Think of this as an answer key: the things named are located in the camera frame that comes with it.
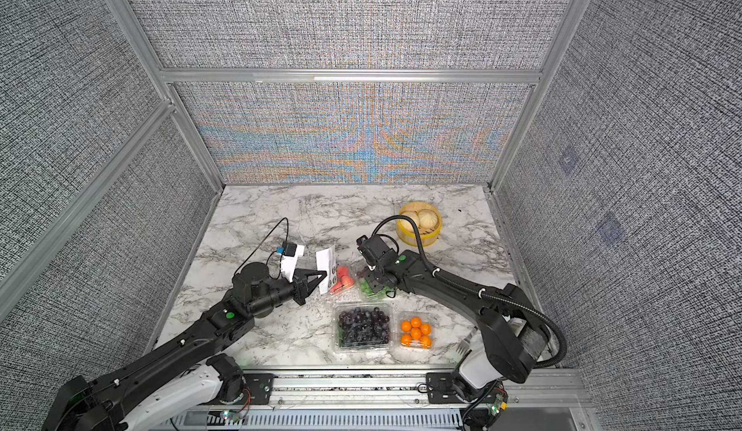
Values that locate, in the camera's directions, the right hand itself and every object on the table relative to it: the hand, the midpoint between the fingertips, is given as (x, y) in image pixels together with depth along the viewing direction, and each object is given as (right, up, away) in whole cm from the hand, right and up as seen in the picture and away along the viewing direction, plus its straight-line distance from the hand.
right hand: (376, 265), depth 85 cm
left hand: (-12, 0, -11) cm, 16 cm away
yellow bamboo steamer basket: (+12, +7, +14) cm, 20 cm away
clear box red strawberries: (-9, -5, +5) cm, 12 cm away
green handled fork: (+25, -21, -5) cm, 33 cm away
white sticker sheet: (-13, +3, -11) cm, 18 cm away
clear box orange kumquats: (+11, -18, -5) cm, 21 cm away
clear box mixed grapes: (-4, -8, +1) cm, 9 cm away
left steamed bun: (+11, +11, +15) cm, 22 cm away
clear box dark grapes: (-3, -16, -7) cm, 18 cm away
